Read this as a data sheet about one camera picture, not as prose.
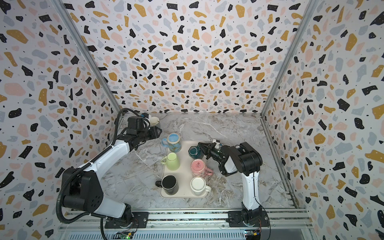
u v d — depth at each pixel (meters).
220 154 0.84
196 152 0.86
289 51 0.87
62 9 0.69
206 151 0.86
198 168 0.80
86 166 0.45
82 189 0.43
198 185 0.78
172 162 0.85
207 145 0.90
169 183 0.76
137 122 0.67
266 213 0.77
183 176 0.89
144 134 0.74
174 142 0.92
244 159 0.56
